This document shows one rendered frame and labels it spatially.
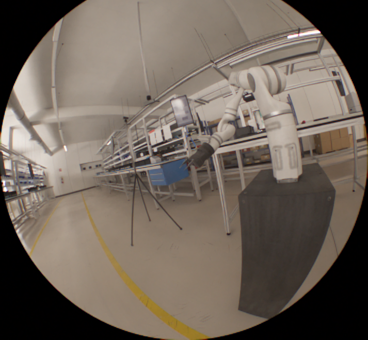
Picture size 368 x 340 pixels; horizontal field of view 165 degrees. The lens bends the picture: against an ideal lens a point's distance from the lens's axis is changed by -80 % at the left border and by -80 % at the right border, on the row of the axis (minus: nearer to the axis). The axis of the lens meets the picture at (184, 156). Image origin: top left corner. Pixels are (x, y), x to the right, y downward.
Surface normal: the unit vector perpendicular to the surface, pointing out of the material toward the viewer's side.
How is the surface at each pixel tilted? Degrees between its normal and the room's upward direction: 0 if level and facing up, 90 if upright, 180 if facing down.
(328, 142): 90
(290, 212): 90
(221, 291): 0
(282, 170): 90
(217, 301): 0
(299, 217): 90
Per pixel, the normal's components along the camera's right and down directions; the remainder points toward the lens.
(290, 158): -0.73, 0.18
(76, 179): 0.73, -0.16
